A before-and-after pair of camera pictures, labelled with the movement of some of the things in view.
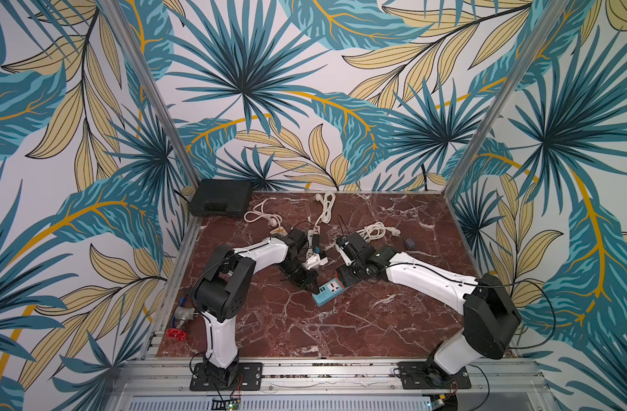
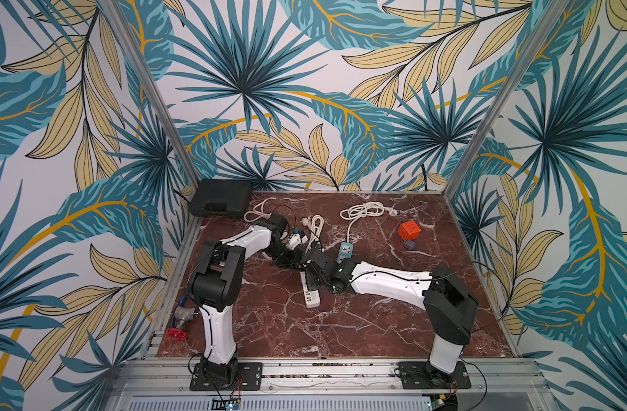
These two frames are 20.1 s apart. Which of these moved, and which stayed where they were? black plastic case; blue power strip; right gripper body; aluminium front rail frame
Moved: blue power strip; right gripper body
Stayed: aluminium front rail frame; black plastic case
